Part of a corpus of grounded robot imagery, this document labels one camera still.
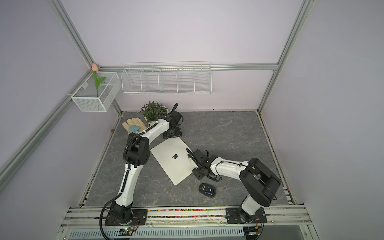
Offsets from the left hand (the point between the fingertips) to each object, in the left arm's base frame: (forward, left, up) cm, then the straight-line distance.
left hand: (176, 136), depth 103 cm
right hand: (-24, -14, -1) cm, 28 cm away
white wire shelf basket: (+27, +3, +29) cm, 40 cm away
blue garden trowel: (+9, +30, 0) cm, 32 cm away
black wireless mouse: (-37, -18, +1) cm, 41 cm away
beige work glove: (+18, +33, -2) cm, 37 cm away
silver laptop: (-16, +1, -1) cm, 16 cm away
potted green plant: (+8, +13, +18) cm, 23 cm away
